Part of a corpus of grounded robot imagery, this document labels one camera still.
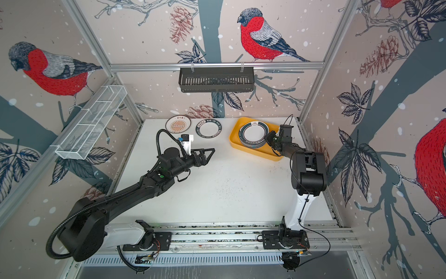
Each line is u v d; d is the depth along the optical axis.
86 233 0.40
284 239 0.67
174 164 0.62
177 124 1.20
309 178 0.52
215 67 0.95
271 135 0.92
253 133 1.07
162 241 0.73
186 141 0.70
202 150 0.69
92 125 0.77
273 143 0.90
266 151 0.99
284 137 0.80
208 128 1.15
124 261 0.69
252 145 1.03
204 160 0.70
